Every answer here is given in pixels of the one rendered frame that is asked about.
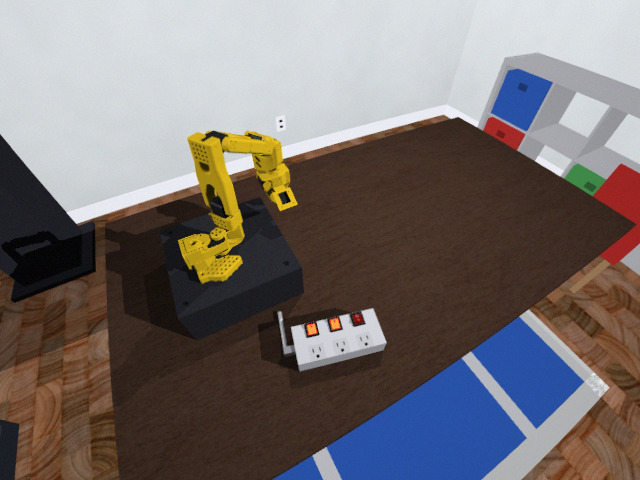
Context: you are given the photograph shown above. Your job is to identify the white power strip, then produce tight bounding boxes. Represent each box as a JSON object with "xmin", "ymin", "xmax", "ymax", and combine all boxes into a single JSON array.
[{"xmin": 278, "ymin": 308, "xmax": 387, "ymax": 371}]

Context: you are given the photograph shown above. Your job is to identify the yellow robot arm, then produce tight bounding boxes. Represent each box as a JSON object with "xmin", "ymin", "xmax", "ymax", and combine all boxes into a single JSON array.
[{"xmin": 180, "ymin": 131, "xmax": 283, "ymax": 284}]

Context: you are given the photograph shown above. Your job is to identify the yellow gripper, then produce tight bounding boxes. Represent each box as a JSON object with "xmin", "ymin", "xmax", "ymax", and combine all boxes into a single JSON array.
[{"xmin": 256, "ymin": 164, "xmax": 298, "ymax": 212}]

